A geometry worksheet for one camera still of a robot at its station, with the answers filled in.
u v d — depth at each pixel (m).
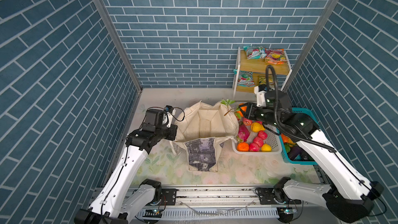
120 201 0.41
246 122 0.94
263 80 1.01
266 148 0.85
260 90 0.58
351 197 0.39
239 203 0.73
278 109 0.46
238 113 0.65
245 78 1.02
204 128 0.98
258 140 0.87
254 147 0.85
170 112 0.68
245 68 0.89
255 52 0.89
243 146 0.85
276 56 0.89
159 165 0.84
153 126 0.55
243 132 0.86
